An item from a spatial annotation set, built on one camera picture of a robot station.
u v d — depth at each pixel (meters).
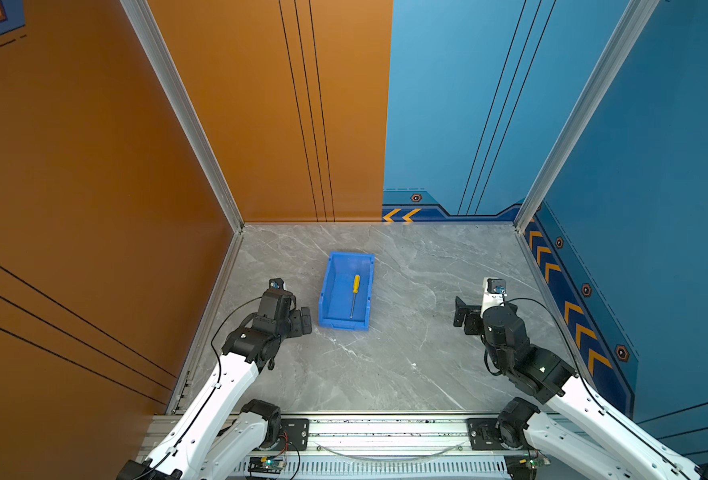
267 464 0.71
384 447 0.73
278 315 0.60
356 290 0.99
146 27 0.71
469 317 0.67
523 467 0.71
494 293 0.62
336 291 1.01
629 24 0.71
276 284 0.71
